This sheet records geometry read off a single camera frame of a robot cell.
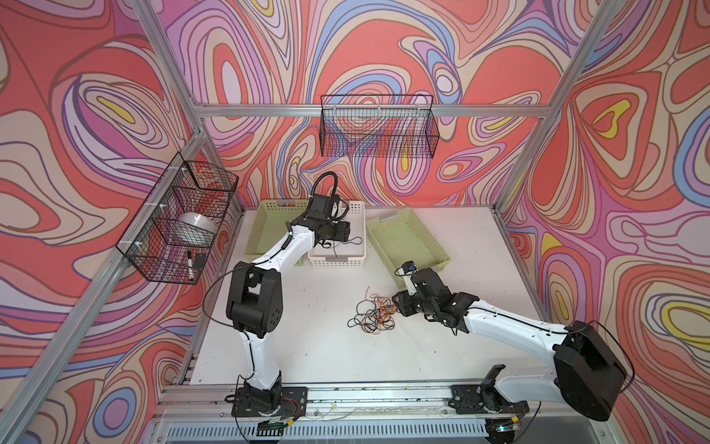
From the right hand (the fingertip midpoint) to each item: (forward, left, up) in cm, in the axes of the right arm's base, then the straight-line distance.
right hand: (401, 302), depth 86 cm
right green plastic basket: (+32, -5, -7) cm, 33 cm away
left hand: (+25, +18, +9) cm, 32 cm away
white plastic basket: (+23, +19, -5) cm, 31 cm away
